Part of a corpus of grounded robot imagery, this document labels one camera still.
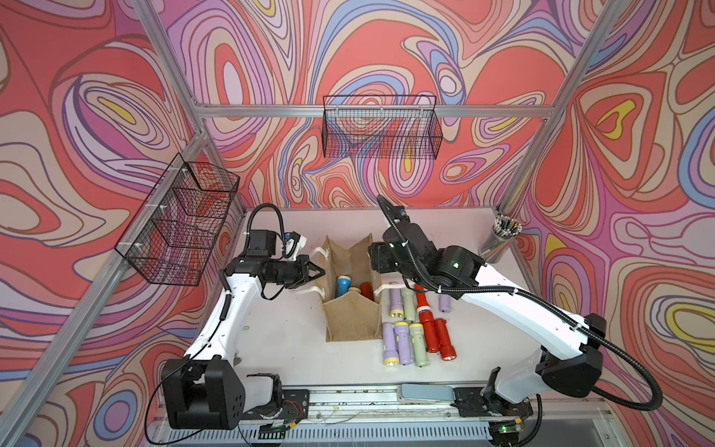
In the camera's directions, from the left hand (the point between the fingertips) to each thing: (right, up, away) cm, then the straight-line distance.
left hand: (325, 273), depth 76 cm
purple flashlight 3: (+18, -24, +3) cm, 30 cm away
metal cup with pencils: (+58, +12, +14) cm, 61 cm away
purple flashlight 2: (+21, -13, +12) cm, 27 cm away
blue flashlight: (+4, -6, +17) cm, 18 cm away
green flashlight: (+26, -12, +12) cm, 31 cm away
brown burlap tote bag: (+7, -11, -3) cm, 13 cm away
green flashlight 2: (+27, -19, +6) cm, 34 cm away
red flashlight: (+31, -20, +6) cm, 37 cm away
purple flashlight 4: (+22, -19, +6) cm, 30 cm away
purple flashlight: (+8, -7, +15) cm, 18 cm away
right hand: (+15, +5, -7) cm, 17 cm away
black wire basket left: (-42, +14, +3) cm, 44 cm away
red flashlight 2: (+35, -23, +4) cm, 42 cm away
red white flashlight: (+30, -12, +11) cm, 34 cm away
